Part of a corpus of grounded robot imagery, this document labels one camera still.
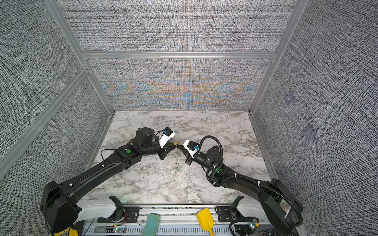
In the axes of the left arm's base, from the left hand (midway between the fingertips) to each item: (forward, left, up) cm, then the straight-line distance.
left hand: (175, 145), depth 75 cm
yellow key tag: (-1, 0, +3) cm, 3 cm away
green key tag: (-5, +1, -17) cm, 18 cm away
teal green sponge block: (-31, +13, -21) cm, 40 cm away
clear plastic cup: (+15, +42, -18) cm, 49 cm away
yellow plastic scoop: (-30, -14, -21) cm, 39 cm away
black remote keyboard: (-37, -44, -20) cm, 60 cm away
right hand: (-1, -2, +3) cm, 4 cm away
